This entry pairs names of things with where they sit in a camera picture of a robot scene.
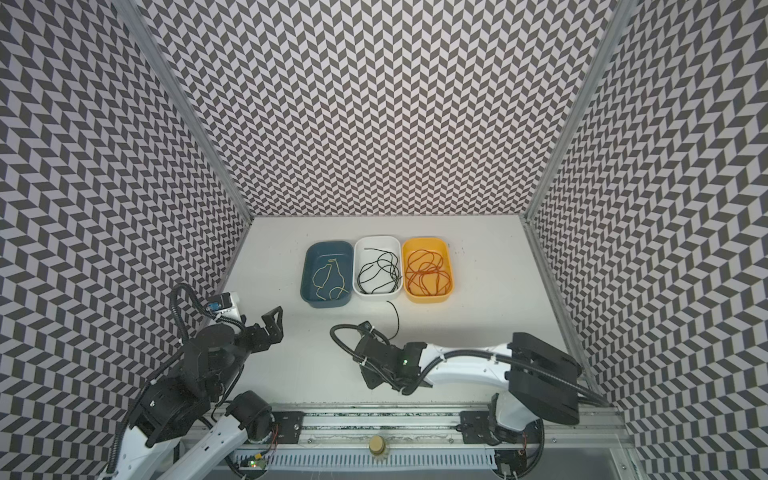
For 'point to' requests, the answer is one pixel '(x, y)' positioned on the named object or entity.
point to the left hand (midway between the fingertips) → (269, 314)
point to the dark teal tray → (327, 274)
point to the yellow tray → (427, 269)
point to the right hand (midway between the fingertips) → (367, 364)
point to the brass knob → (377, 445)
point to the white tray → (377, 267)
